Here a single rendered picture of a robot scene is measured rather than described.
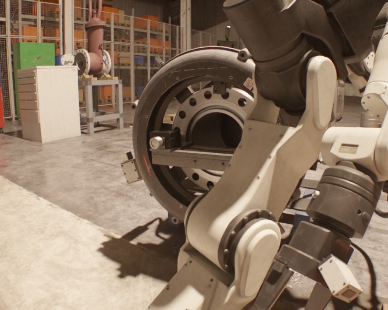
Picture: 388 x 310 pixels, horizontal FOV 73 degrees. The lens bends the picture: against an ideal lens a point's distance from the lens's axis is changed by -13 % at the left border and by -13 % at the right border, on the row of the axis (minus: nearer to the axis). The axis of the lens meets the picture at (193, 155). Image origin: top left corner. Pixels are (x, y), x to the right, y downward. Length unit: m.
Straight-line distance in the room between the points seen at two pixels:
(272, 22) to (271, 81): 0.13
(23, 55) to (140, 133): 7.03
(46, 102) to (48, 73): 0.44
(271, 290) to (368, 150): 0.22
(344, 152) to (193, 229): 0.32
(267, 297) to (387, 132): 0.26
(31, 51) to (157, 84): 7.18
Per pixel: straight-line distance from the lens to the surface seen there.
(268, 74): 0.60
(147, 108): 1.25
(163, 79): 1.20
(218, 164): 1.10
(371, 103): 0.50
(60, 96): 4.90
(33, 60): 8.27
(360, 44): 0.72
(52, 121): 4.84
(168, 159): 1.21
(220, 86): 1.21
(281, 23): 0.56
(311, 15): 0.62
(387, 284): 1.56
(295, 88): 0.60
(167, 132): 1.13
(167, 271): 1.44
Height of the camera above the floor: 0.85
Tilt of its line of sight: 14 degrees down
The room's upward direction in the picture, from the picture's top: straight up
